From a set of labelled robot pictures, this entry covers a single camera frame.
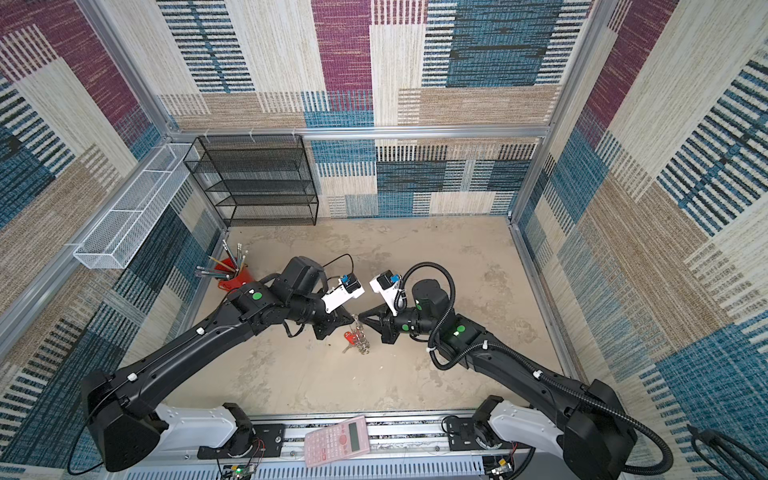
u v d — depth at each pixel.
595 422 0.40
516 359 0.49
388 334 0.63
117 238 0.72
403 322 0.64
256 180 1.11
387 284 0.64
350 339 0.89
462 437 0.73
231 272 0.96
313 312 0.61
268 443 0.73
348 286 0.63
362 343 0.74
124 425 0.37
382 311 0.66
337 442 0.72
